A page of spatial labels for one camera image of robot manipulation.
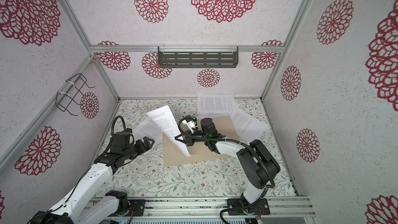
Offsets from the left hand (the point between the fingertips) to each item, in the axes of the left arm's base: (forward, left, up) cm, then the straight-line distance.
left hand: (149, 147), depth 83 cm
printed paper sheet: (+9, -9, +15) cm, 19 cm away
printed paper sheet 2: (+19, +7, -10) cm, 23 cm away
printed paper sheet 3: (+19, -61, -11) cm, 65 cm away
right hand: (+2, -15, +7) cm, 17 cm away
